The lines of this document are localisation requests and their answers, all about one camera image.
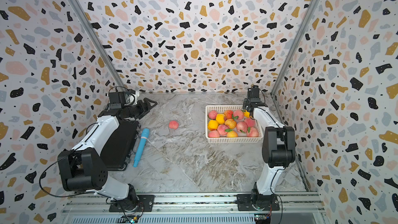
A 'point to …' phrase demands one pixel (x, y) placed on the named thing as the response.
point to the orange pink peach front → (231, 134)
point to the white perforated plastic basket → (242, 138)
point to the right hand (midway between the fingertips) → (252, 101)
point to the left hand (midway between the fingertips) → (154, 105)
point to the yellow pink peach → (230, 123)
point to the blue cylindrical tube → (144, 136)
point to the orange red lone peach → (228, 113)
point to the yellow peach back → (219, 117)
